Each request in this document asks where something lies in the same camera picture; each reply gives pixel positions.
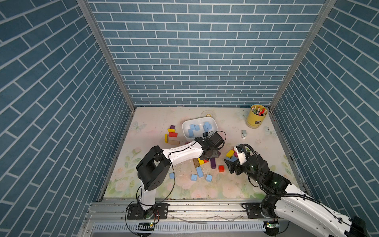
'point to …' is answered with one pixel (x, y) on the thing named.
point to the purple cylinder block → (212, 162)
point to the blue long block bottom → (199, 171)
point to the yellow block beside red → (201, 161)
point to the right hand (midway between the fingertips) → (233, 156)
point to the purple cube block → (172, 127)
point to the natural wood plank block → (174, 142)
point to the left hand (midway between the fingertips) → (216, 156)
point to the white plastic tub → (195, 127)
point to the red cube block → (221, 168)
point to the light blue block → (207, 126)
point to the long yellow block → (166, 138)
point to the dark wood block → (196, 162)
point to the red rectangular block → (173, 134)
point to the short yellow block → (171, 130)
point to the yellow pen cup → (256, 115)
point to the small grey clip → (244, 134)
